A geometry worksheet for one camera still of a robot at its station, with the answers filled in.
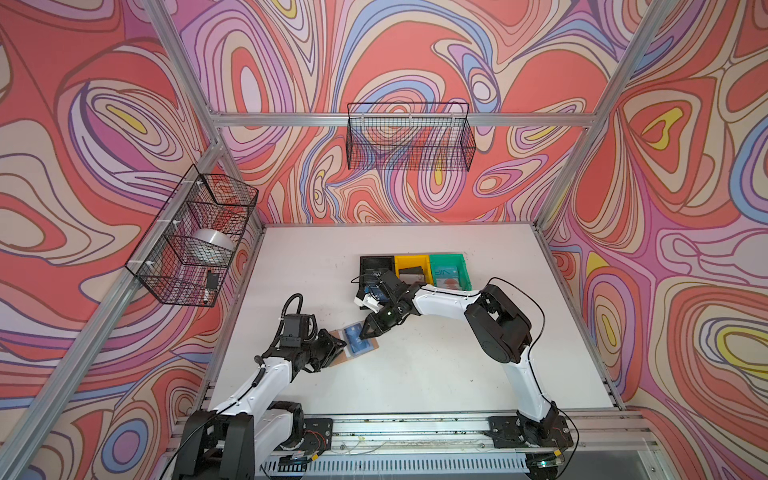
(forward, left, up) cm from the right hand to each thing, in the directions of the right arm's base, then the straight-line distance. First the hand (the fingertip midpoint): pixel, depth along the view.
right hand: (367, 339), depth 89 cm
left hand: (-2, +5, +3) cm, 6 cm away
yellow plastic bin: (+25, -16, +2) cm, 30 cm away
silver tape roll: (+11, +35, +33) cm, 50 cm away
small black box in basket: (+6, +37, +25) cm, 45 cm away
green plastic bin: (+23, -29, +2) cm, 36 cm away
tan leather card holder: (-4, +6, 0) cm, 8 cm away
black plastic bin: (+26, -1, +2) cm, 26 cm away
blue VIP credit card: (-1, +3, 0) cm, 3 cm away
